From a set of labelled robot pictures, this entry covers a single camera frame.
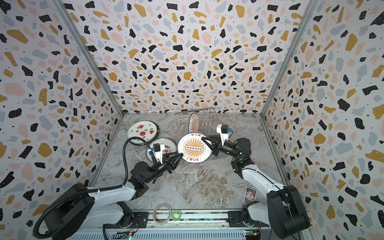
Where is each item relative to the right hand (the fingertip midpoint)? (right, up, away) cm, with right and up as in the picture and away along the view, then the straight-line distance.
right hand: (201, 137), depth 70 cm
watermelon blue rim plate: (-39, +2, +37) cm, 54 cm away
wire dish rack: (+5, +8, +37) cm, 38 cm away
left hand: (-10, -8, +2) cm, 12 cm away
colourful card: (+26, -32, +11) cm, 43 cm away
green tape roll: (-13, -40, +6) cm, 43 cm away
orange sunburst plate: (-6, +8, +36) cm, 37 cm away
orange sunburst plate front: (-3, -6, +3) cm, 8 cm away
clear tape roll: (-23, -41, +4) cm, 47 cm away
